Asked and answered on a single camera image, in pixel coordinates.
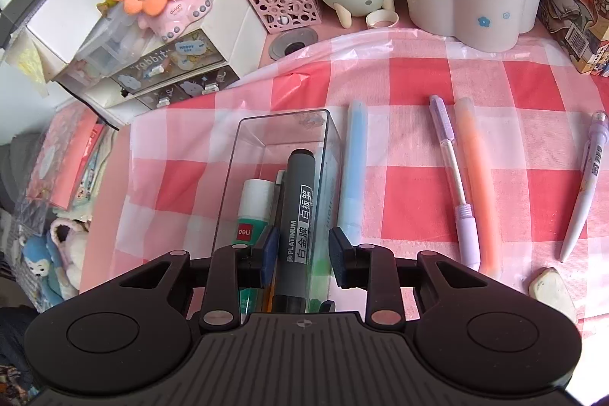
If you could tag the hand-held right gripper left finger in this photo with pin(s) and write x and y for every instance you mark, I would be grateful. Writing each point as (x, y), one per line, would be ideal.
(271, 254)

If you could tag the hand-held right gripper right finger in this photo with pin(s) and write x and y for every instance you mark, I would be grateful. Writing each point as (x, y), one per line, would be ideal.
(338, 257)

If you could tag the green highlighter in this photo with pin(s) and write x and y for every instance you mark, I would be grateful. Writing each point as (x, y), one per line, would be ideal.
(319, 289)

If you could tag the orange highlighter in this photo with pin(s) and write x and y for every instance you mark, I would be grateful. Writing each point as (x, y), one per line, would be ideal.
(266, 297)

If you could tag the white green glue stick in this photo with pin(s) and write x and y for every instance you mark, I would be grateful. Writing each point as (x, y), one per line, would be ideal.
(254, 206)

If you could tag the black whiteboard marker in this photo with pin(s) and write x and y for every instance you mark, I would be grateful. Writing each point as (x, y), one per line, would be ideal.
(297, 206)

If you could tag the light blue pen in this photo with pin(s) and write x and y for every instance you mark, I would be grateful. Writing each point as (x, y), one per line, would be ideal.
(353, 168)

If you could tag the clear plastic pencil box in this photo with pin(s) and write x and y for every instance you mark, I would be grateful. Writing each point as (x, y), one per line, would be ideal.
(266, 135)

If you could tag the purple clear gel pen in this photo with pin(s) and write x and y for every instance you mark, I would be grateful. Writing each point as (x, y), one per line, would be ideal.
(452, 177)

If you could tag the peach highlighter pen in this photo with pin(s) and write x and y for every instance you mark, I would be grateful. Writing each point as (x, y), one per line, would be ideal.
(476, 177)

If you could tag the white eraser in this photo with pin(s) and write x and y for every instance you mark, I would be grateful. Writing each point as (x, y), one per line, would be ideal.
(554, 292)

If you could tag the white purple ballpoint pen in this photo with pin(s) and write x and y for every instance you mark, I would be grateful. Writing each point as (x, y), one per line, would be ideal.
(585, 196)

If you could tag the pink checked tablecloth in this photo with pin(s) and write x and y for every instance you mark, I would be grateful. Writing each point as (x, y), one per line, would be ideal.
(409, 168)

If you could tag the white plush bag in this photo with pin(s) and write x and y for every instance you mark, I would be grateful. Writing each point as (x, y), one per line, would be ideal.
(73, 244)

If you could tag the pile of notebooks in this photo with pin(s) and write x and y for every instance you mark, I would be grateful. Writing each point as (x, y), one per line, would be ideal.
(90, 168)

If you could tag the white drawer organizer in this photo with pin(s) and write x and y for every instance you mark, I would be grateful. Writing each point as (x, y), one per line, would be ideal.
(190, 63)

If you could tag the blue monkey plush toy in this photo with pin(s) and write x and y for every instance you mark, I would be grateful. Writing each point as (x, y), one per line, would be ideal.
(40, 268)

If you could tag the grey cloth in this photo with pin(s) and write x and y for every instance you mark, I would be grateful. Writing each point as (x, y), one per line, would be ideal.
(19, 173)

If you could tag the clear plastic storage box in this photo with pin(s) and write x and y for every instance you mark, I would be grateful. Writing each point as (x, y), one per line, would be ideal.
(109, 44)

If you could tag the white cardboard box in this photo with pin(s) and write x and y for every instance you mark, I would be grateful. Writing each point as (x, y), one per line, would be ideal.
(57, 25)

